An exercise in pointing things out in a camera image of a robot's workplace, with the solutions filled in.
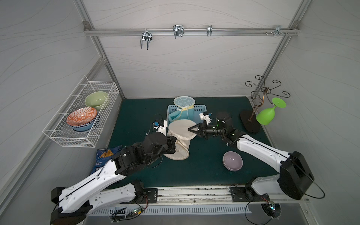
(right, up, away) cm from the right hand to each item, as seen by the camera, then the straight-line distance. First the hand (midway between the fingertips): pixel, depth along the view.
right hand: (187, 128), depth 71 cm
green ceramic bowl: (-49, +15, +2) cm, 51 cm away
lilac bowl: (+28, -21, +13) cm, 38 cm away
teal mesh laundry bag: (0, +15, +36) cm, 39 cm away
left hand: (-5, -4, -8) cm, 10 cm away
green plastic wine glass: (+47, +6, +10) cm, 48 cm away
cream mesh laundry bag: (-4, 0, 0) cm, 5 cm away
